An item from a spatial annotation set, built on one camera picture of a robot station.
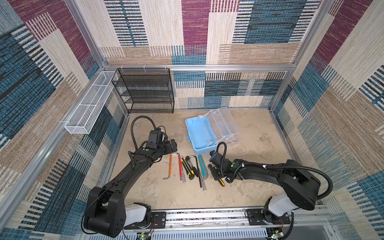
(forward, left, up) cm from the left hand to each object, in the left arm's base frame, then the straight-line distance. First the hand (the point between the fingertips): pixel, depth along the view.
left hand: (170, 143), depth 86 cm
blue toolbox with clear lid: (+16, -22, -11) cm, 29 cm away
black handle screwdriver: (-10, -14, -12) cm, 21 cm away
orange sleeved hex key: (-8, +1, -14) cm, 16 cm away
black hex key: (-17, -17, -12) cm, 27 cm away
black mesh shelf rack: (+43, +21, +5) cm, 48 cm away
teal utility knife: (-8, -19, -13) cm, 24 cm away
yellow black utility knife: (-12, -11, -12) cm, 19 cm away
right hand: (-12, -27, -13) cm, 32 cm away
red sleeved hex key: (-7, -5, -13) cm, 15 cm away
